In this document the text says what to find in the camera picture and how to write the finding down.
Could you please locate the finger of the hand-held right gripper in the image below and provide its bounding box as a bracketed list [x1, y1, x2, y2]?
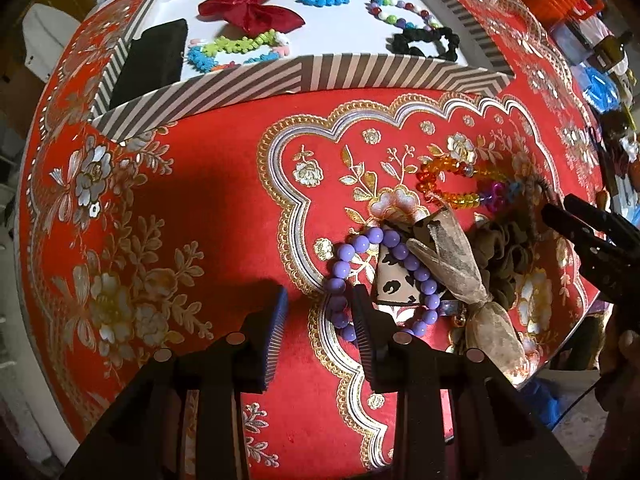
[564, 195, 640, 248]
[541, 204, 618, 261]

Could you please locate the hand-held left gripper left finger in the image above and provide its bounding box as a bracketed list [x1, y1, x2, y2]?
[60, 285, 291, 480]

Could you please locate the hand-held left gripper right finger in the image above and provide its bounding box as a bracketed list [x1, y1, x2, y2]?
[351, 284, 583, 480]

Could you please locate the brown spiral hair tie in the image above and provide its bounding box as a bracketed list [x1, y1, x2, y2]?
[510, 175, 551, 241]

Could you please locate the purple bead bracelet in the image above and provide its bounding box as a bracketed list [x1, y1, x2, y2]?
[322, 227, 443, 343]

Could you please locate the striped cardboard box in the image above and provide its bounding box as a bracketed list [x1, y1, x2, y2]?
[90, 0, 516, 143]

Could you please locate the person's right hand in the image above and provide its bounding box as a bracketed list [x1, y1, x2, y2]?
[597, 310, 640, 381]

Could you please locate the brown scrunchie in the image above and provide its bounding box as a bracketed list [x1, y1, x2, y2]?
[472, 215, 541, 311]

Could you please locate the leopard print bow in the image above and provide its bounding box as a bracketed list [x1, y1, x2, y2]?
[375, 210, 451, 306]

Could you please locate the brown mesh bow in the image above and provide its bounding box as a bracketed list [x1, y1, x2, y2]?
[406, 207, 528, 378]

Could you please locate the blue plastic bag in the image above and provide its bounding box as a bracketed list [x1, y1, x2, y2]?
[582, 66, 621, 111]
[520, 377, 566, 426]

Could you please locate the red floral tablecloth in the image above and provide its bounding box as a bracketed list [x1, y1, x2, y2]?
[15, 0, 608, 471]

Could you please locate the dark glass bottle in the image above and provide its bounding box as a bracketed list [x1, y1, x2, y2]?
[592, 30, 633, 68]

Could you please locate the clear plastic storage container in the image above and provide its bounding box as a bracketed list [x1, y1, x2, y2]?
[550, 19, 598, 63]

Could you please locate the black scrunchie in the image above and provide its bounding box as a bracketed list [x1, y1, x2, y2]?
[390, 26, 460, 61]

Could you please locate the red fabric bow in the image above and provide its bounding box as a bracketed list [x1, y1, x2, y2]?
[198, 0, 306, 36]

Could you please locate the pink purple flower bracelet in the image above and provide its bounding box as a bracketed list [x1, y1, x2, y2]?
[477, 180, 523, 211]

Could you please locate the rainbow translucent bead bracelet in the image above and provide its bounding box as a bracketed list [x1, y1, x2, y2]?
[416, 156, 506, 208]

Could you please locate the colorful flower bead bracelet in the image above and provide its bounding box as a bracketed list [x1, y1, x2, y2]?
[187, 30, 292, 72]

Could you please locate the multicolor round bead bracelet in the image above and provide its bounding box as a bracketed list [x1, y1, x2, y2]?
[366, 0, 443, 31]

